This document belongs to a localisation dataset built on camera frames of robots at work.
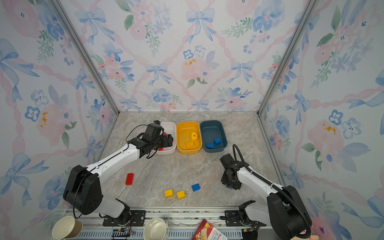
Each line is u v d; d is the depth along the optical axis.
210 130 1.10
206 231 0.68
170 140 0.79
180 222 0.73
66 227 0.71
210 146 0.99
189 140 1.03
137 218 0.74
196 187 0.84
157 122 0.78
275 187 0.45
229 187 0.83
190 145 1.00
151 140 0.66
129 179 0.85
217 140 1.00
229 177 0.63
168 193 0.80
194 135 1.03
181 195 0.80
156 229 0.71
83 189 0.42
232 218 0.73
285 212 0.41
